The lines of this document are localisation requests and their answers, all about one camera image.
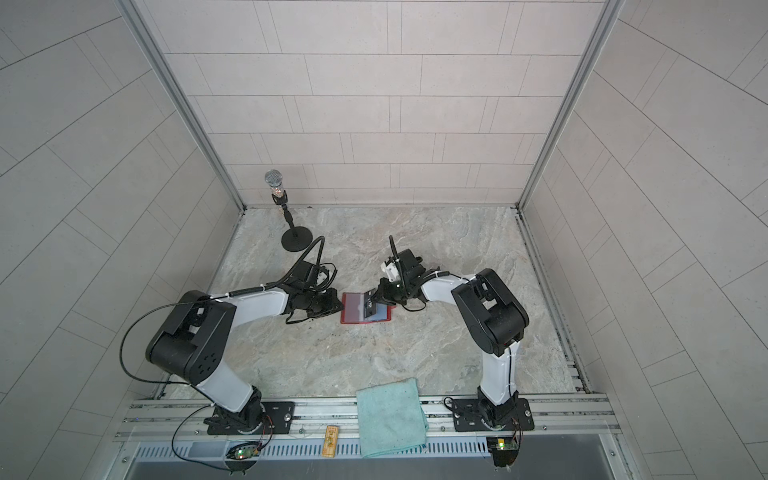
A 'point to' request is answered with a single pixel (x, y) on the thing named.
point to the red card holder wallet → (353, 310)
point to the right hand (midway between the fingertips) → (371, 300)
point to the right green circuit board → (499, 443)
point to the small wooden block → (330, 443)
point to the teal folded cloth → (390, 418)
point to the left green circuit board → (246, 452)
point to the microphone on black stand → (295, 239)
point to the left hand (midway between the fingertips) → (352, 302)
